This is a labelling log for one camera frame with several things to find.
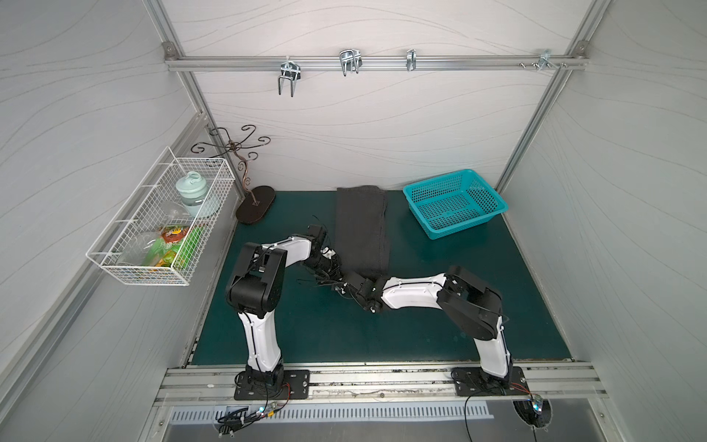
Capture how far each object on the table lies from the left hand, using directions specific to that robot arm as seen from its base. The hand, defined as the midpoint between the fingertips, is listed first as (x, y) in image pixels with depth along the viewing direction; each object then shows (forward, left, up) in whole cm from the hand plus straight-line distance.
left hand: (348, 280), depth 92 cm
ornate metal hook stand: (+34, +39, +30) cm, 60 cm away
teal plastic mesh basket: (+38, -44, -2) cm, 59 cm away
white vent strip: (-37, +1, -2) cm, 37 cm away
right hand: (+2, -8, 0) cm, 9 cm away
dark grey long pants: (+21, -4, 0) cm, 22 cm away
